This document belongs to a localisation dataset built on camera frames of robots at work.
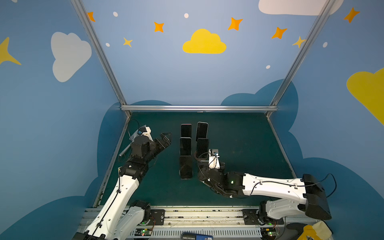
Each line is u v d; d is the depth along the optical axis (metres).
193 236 0.66
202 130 0.95
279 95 1.09
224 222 0.74
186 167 0.88
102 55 0.86
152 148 0.63
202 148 0.92
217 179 0.54
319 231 0.70
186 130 0.96
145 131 0.68
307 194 0.41
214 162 0.64
